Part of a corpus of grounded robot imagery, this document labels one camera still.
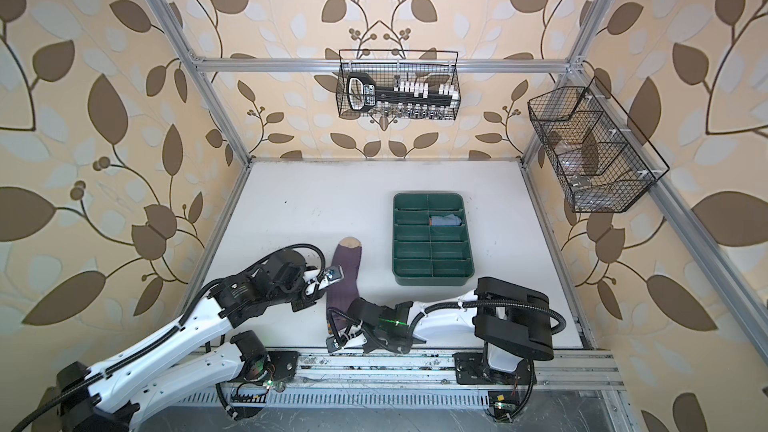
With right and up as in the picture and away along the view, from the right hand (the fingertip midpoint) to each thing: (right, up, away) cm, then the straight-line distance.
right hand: (353, 324), depth 80 cm
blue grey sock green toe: (+29, +27, +16) cm, 43 cm away
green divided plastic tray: (+22, +16, +13) cm, 31 cm away
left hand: (-7, +14, -3) cm, 16 cm away
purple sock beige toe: (-4, +15, +14) cm, 21 cm away
